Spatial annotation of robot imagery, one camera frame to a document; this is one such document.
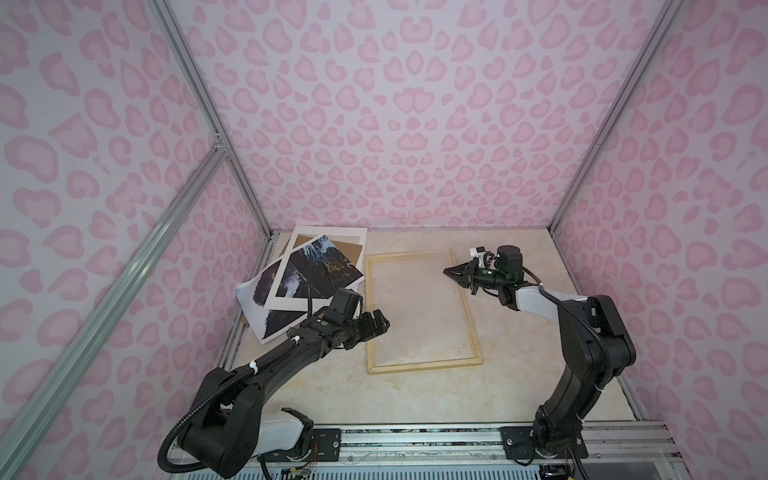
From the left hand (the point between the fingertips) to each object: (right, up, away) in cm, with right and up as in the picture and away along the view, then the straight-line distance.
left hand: (381, 325), depth 85 cm
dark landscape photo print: (-25, +14, +25) cm, 38 cm away
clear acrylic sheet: (+14, +3, +13) cm, 19 cm away
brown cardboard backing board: (-13, +24, +32) cm, 42 cm away
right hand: (+20, +16, +2) cm, 25 cm away
